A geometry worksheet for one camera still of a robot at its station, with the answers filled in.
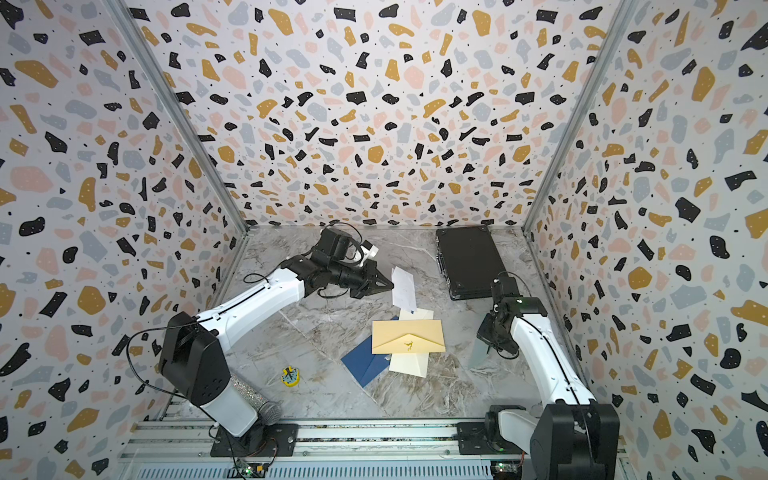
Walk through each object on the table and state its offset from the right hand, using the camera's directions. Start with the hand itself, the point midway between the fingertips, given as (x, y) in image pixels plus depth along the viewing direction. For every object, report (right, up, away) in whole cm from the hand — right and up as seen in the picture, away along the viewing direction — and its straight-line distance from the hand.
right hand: (490, 339), depth 82 cm
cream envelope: (-21, -9, +6) cm, 24 cm away
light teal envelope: (-2, -6, +5) cm, 8 cm away
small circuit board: (-62, -27, -12) cm, 68 cm away
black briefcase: (0, +21, +24) cm, 32 cm away
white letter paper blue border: (-24, +13, -1) cm, 27 cm away
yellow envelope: (-23, -1, +5) cm, 24 cm away
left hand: (-26, +16, -7) cm, 31 cm away
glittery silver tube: (-57, -16, -8) cm, 60 cm away
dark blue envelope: (-35, -8, +2) cm, 36 cm away
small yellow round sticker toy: (-56, -11, +1) cm, 57 cm away
